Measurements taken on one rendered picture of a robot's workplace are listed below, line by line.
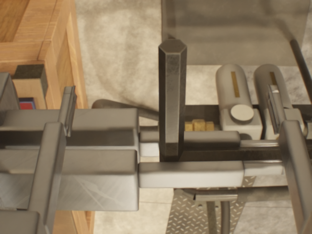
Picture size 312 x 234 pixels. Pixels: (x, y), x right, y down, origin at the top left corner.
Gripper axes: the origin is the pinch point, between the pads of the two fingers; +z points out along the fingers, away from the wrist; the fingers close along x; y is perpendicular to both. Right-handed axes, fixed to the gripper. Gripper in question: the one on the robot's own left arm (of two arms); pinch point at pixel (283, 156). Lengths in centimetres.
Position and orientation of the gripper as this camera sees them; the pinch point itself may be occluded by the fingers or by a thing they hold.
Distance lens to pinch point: 9.9
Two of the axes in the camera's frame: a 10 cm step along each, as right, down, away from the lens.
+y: 0.1, 7.2, 6.9
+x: 0.0, 6.9, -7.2
